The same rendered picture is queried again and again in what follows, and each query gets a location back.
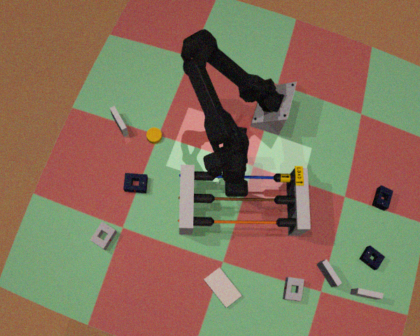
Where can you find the yellow short cylinder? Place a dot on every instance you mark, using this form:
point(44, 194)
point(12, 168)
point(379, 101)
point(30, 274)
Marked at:
point(154, 135)

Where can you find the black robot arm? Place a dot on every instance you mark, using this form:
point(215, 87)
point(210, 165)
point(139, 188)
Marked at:
point(197, 50)

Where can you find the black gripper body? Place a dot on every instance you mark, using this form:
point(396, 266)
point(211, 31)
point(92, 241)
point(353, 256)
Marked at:
point(236, 190)

